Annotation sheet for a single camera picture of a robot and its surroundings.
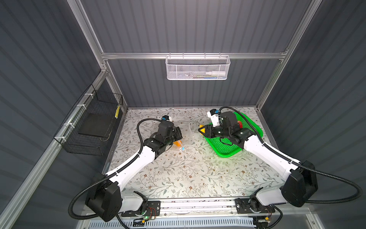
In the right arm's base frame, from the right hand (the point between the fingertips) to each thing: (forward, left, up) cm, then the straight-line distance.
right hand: (202, 130), depth 79 cm
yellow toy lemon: (+1, +1, +3) cm, 4 cm away
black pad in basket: (-1, +56, +8) cm, 56 cm away
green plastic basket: (-3, -15, -18) cm, 24 cm away
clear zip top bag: (+8, +9, -22) cm, 25 cm away
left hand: (+1, +12, -2) cm, 12 cm away
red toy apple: (+19, -31, -19) cm, 41 cm away
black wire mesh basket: (+12, +62, +12) cm, 64 cm away
